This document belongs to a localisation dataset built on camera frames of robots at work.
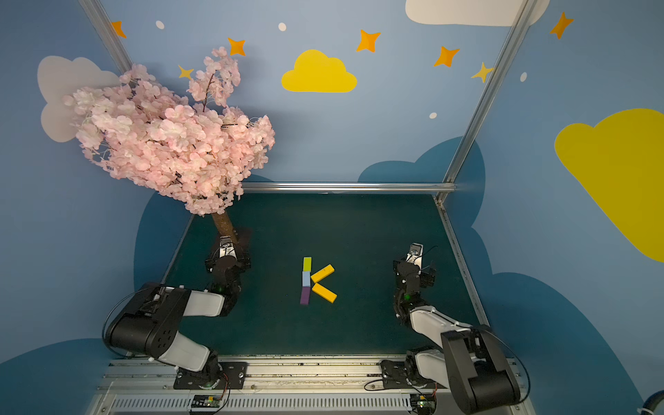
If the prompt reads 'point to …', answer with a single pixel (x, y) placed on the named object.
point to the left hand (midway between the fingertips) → (227, 249)
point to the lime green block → (307, 264)
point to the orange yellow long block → (325, 293)
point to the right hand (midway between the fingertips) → (423, 258)
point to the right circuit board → (425, 404)
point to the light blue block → (306, 278)
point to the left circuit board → (206, 401)
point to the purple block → (305, 297)
